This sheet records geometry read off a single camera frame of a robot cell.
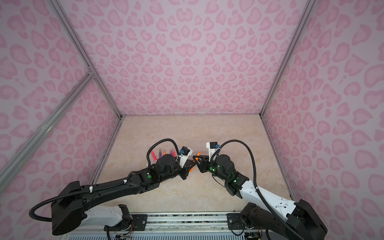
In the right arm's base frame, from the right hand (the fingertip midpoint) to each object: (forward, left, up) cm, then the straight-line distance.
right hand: (194, 157), depth 74 cm
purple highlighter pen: (+13, +24, -21) cm, 35 cm away
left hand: (-1, -1, -1) cm, 2 cm away
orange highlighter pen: (0, -1, -1) cm, 2 cm away
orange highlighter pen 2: (-6, +11, +15) cm, 19 cm away
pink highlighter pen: (+11, +27, -20) cm, 36 cm away
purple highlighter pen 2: (+14, +17, -19) cm, 29 cm away
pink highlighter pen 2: (+14, +14, -20) cm, 28 cm away
